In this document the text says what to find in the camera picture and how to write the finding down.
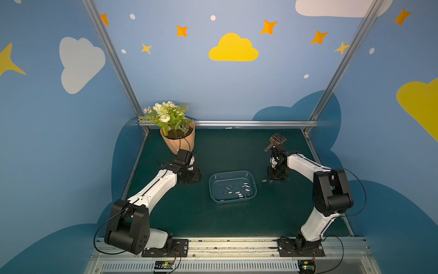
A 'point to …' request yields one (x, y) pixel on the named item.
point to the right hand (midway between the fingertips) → (274, 176)
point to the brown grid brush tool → (276, 139)
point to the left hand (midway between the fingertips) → (197, 175)
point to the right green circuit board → (306, 266)
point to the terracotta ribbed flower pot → (186, 141)
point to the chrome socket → (264, 180)
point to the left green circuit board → (163, 265)
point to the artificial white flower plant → (170, 116)
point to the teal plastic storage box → (232, 186)
